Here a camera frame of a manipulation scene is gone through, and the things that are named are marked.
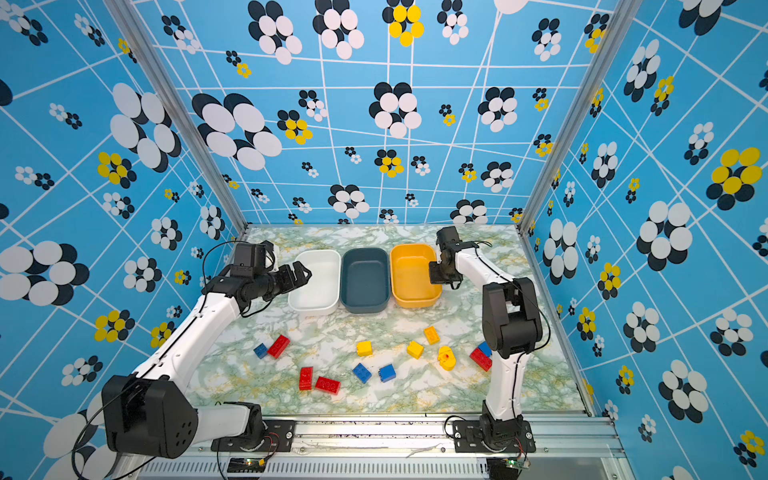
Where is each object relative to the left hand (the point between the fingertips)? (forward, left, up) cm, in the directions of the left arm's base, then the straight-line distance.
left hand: (300, 276), depth 84 cm
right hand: (+9, -42, -13) cm, 45 cm away
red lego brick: (-14, +7, -16) cm, 23 cm away
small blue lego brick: (-15, +12, -17) cm, 26 cm away
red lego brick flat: (-25, -9, -15) cm, 31 cm away
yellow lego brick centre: (-14, -18, -17) cm, 28 cm away
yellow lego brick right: (-15, -33, -16) cm, 40 cm away
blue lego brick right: (-22, -24, -16) cm, 37 cm away
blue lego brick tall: (-12, -55, -21) cm, 61 cm away
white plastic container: (+4, -2, -17) cm, 17 cm away
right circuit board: (-43, -52, -16) cm, 70 cm away
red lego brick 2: (-23, -2, -17) cm, 28 cm away
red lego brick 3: (-18, -52, -16) cm, 57 cm away
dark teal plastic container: (+10, -17, -17) cm, 25 cm away
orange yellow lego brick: (-10, -38, -17) cm, 43 cm away
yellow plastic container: (+12, -32, -17) cm, 39 cm away
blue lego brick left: (-21, -18, -17) cm, 33 cm away
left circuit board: (-42, +9, -20) cm, 48 cm away
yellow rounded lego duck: (-18, -42, -15) cm, 48 cm away
